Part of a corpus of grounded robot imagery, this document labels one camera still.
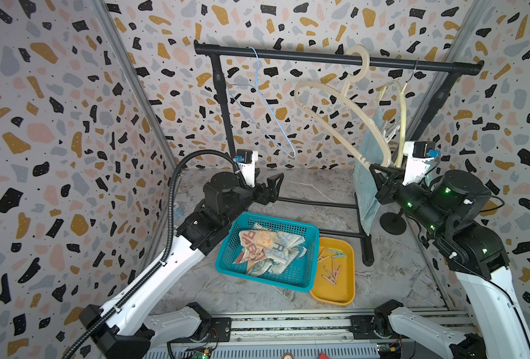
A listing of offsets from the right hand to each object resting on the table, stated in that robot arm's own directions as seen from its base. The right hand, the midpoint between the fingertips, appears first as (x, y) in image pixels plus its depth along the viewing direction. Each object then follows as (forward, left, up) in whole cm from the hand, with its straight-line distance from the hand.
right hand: (377, 167), depth 54 cm
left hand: (+5, +25, -6) cm, 26 cm away
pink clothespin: (-7, +2, -48) cm, 49 cm away
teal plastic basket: (-2, +27, -41) cm, 50 cm away
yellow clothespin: (-2, +7, -49) cm, 49 cm away
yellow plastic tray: (-15, 0, -50) cm, 52 cm away
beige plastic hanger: (+55, +6, -22) cm, 59 cm away
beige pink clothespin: (-10, +5, -48) cm, 49 cm away
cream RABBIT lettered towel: (-1, +34, -38) cm, 51 cm away
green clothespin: (0, 0, -48) cm, 48 cm away
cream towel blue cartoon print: (-8, +32, -45) cm, 55 cm away
